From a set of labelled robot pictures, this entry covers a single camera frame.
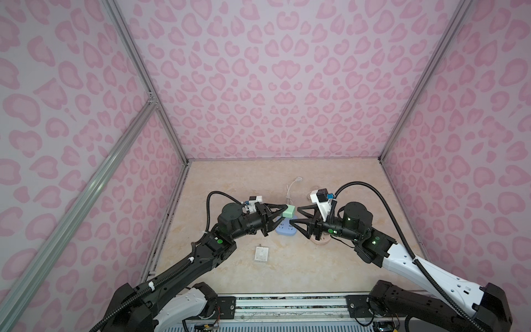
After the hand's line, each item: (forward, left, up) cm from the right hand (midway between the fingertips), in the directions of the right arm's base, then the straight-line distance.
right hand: (294, 216), depth 65 cm
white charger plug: (-3, +12, -26) cm, 29 cm away
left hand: (0, +1, +2) cm, 2 cm away
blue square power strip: (-3, +3, -3) cm, 5 cm away
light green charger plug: (+1, +2, 0) cm, 2 cm away
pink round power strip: (-6, -10, -3) cm, 12 cm away
